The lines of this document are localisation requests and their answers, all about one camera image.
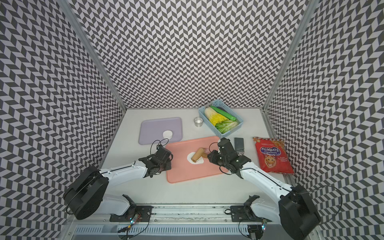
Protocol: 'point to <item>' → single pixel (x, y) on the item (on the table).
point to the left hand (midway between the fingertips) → (167, 165)
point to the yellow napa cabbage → (214, 117)
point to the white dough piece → (200, 161)
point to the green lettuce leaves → (226, 126)
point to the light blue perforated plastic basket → (220, 104)
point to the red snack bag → (272, 156)
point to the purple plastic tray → (151, 130)
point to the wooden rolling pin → (198, 154)
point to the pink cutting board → (182, 170)
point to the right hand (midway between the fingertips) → (210, 160)
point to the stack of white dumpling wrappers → (167, 134)
